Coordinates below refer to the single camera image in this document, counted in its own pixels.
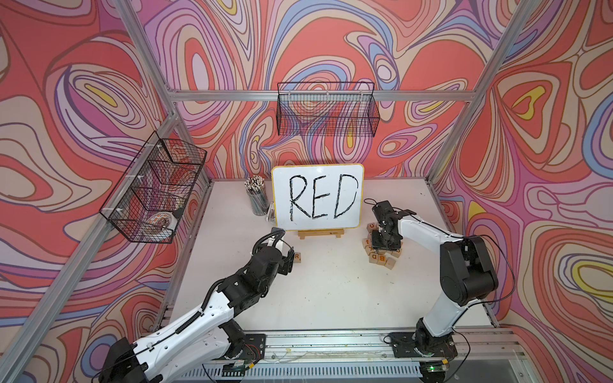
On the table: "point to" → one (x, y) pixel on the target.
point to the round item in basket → (157, 223)
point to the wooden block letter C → (370, 227)
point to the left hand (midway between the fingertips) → (287, 247)
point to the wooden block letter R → (297, 257)
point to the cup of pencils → (256, 188)
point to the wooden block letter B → (381, 260)
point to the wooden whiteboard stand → (338, 233)
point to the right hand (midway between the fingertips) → (381, 251)
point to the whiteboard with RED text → (318, 196)
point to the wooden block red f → (365, 242)
